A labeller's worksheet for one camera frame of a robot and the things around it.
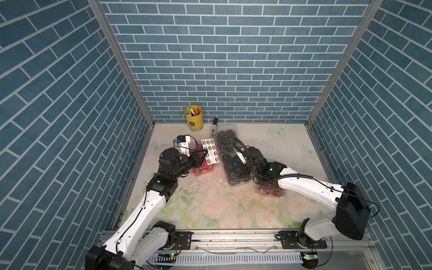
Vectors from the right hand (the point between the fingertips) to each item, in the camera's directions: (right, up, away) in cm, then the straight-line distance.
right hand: (246, 156), depth 83 cm
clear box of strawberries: (-22, -7, +6) cm, 24 cm away
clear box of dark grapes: (-11, +11, +22) cm, 27 cm away
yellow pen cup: (-30, +23, +23) cm, 45 cm away
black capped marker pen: (-17, +19, +32) cm, 41 cm away
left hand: (-16, +3, -11) cm, 20 cm away
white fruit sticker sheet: (-16, +1, -8) cm, 18 cm away
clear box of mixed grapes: (+12, -17, +1) cm, 21 cm away
